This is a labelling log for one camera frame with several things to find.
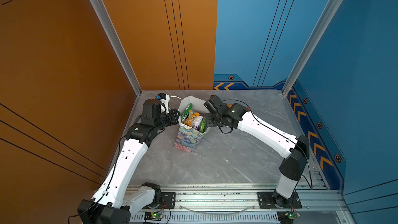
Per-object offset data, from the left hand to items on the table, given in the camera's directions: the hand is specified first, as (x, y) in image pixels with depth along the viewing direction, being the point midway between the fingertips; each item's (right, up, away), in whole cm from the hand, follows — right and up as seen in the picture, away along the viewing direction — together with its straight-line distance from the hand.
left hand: (180, 111), depth 74 cm
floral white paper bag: (+4, -13, +1) cm, 14 cm away
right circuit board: (+49, -48, -4) cm, 69 cm away
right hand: (+13, -5, +5) cm, 15 cm away
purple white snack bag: (+7, -6, +5) cm, 11 cm away
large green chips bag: (+11, -7, +2) cm, 13 cm away
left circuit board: (-12, -49, -3) cm, 50 cm away
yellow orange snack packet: (+5, -2, +5) cm, 7 cm away
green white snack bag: (+1, -3, +9) cm, 9 cm away
